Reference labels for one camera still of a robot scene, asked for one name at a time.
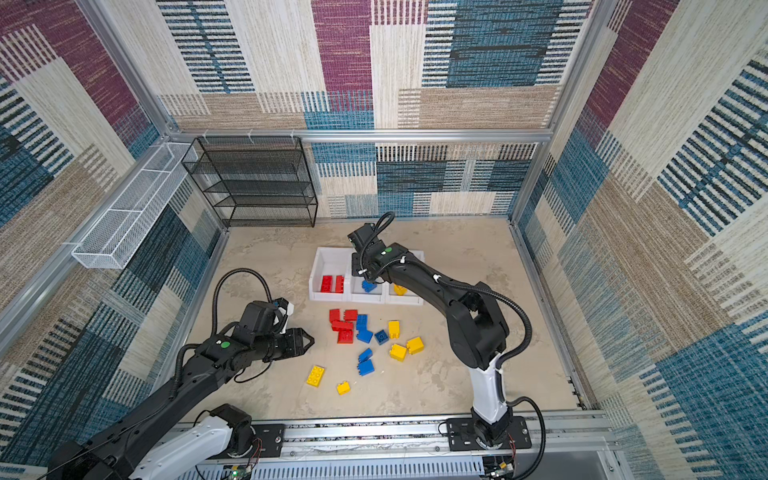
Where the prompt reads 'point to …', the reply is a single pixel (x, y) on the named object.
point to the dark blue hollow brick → (381, 337)
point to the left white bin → (331, 261)
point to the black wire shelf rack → (254, 181)
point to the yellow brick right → (415, 345)
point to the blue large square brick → (368, 286)
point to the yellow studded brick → (398, 352)
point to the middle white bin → (356, 293)
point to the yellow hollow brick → (400, 290)
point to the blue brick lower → (365, 355)
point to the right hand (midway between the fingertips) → (363, 267)
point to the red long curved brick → (339, 284)
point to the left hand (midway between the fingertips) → (308, 338)
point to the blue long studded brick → (362, 323)
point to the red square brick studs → (345, 333)
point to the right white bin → (410, 298)
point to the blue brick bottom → (365, 367)
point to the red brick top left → (334, 315)
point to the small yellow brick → (344, 388)
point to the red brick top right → (350, 314)
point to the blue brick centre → (364, 335)
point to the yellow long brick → (315, 376)
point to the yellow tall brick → (394, 329)
